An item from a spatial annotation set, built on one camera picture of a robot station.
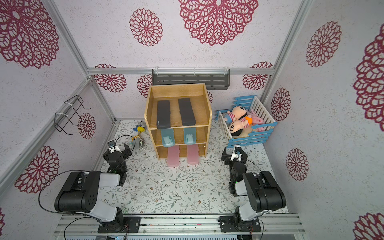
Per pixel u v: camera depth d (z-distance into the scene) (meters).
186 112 0.78
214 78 0.95
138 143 0.99
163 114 0.79
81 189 0.51
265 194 0.44
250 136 0.98
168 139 0.85
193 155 0.97
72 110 0.80
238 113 1.05
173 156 0.95
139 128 1.10
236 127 0.98
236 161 0.76
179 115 0.80
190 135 0.88
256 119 1.03
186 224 0.75
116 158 0.71
